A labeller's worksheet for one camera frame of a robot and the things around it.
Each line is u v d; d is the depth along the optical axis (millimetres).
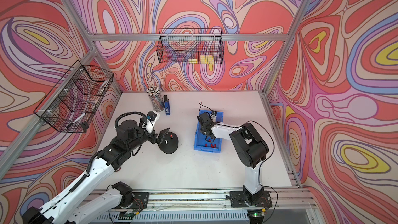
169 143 822
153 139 655
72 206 423
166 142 809
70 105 770
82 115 748
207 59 908
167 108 1070
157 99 990
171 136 824
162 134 664
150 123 597
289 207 753
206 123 764
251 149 509
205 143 924
